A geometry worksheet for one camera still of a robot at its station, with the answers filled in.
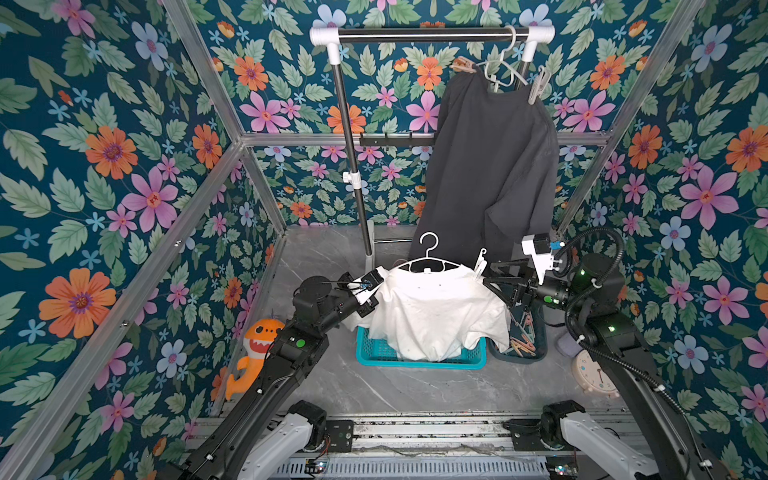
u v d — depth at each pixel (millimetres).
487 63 637
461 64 660
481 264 661
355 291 575
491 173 674
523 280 547
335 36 537
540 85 533
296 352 508
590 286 471
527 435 735
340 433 738
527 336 898
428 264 667
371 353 857
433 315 734
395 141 930
